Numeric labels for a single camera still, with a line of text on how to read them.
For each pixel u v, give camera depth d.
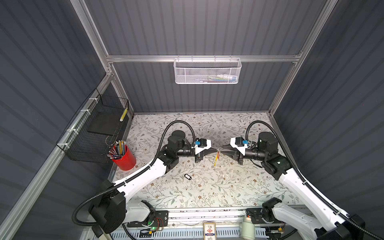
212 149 0.66
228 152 0.64
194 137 0.58
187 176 0.87
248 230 0.65
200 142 0.57
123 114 0.81
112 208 0.40
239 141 0.55
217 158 0.63
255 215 0.73
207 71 1.24
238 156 0.61
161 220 0.72
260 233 0.70
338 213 0.40
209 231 0.69
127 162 0.83
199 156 0.62
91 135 0.73
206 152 0.65
